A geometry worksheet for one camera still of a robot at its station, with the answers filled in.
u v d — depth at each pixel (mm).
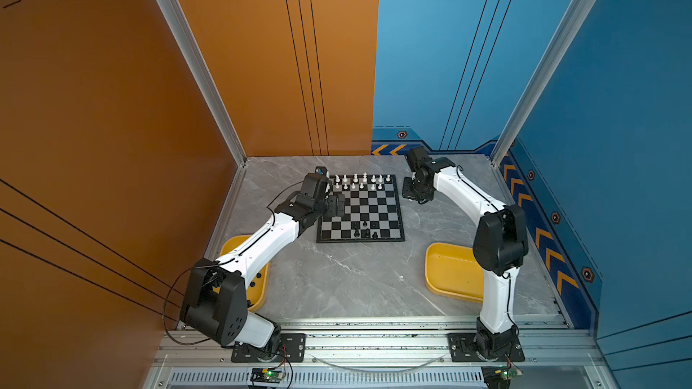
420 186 742
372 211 1010
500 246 522
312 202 644
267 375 706
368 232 929
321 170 758
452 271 870
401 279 864
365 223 966
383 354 737
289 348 741
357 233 936
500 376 699
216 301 422
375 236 932
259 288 845
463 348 725
